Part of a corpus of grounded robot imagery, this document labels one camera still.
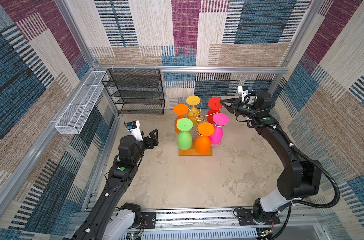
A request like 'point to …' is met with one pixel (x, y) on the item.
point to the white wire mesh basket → (77, 111)
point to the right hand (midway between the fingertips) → (220, 103)
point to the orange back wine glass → (180, 109)
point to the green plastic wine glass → (184, 139)
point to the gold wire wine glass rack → (192, 152)
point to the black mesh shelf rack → (136, 91)
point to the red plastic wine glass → (214, 105)
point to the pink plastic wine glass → (219, 120)
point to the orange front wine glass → (203, 142)
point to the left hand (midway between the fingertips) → (150, 129)
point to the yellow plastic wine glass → (193, 113)
